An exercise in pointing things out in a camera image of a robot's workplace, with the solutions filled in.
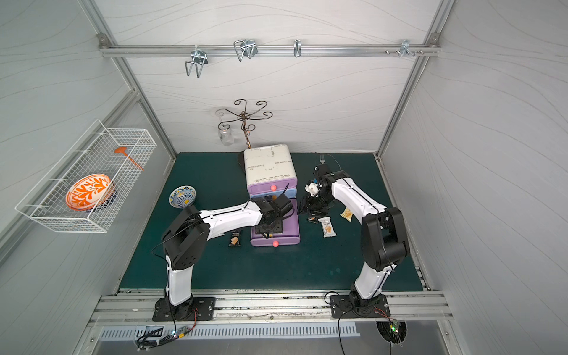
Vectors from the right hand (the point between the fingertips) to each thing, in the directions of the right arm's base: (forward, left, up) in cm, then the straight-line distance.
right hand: (304, 212), depth 87 cm
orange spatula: (+10, +67, +23) cm, 72 cm away
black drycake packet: (+2, -4, -9) cm, 10 cm away
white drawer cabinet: (+12, +14, +12) cm, 22 cm away
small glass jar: (+31, +36, +12) cm, 49 cm away
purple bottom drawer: (-4, +5, -9) cm, 11 cm away
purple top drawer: (+6, +12, +10) cm, 17 cm away
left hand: (-5, +12, -7) cm, 14 cm away
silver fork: (+39, -10, -9) cm, 42 cm away
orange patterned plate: (-10, +64, +26) cm, 70 cm away
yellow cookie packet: (+5, -19, -9) cm, 22 cm away
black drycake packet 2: (-9, +28, -8) cm, 30 cm away
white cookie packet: (-3, -10, -8) cm, 14 cm away
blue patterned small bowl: (+10, +57, -7) cm, 58 cm away
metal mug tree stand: (+33, +26, +21) cm, 47 cm away
